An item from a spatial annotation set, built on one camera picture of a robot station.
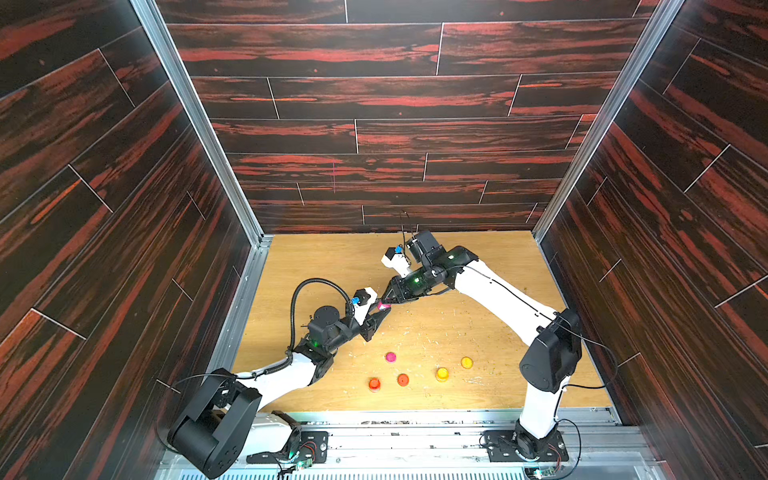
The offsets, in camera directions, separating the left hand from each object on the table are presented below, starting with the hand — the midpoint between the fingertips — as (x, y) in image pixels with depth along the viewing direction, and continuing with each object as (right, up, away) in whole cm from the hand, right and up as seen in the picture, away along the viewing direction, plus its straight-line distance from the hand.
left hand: (385, 305), depth 80 cm
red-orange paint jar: (-3, -23, +3) cm, 23 cm away
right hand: (+1, +2, +1) cm, 3 cm away
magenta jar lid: (+2, -17, +9) cm, 19 cm away
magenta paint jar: (-1, 0, -3) cm, 3 cm away
